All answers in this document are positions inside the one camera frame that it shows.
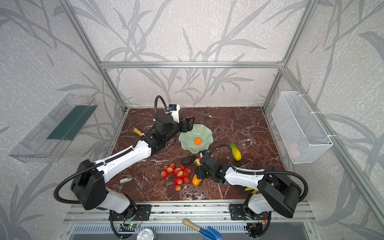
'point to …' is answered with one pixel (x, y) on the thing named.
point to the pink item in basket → (294, 150)
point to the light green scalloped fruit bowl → (187, 139)
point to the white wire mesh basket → (305, 140)
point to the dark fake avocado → (188, 160)
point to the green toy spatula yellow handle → (138, 132)
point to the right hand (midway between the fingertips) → (199, 166)
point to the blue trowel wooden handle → (208, 233)
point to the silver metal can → (146, 234)
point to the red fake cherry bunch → (180, 175)
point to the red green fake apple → (196, 162)
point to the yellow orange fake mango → (195, 181)
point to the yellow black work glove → (249, 189)
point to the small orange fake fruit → (197, 141)
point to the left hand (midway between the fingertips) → (193, 113)
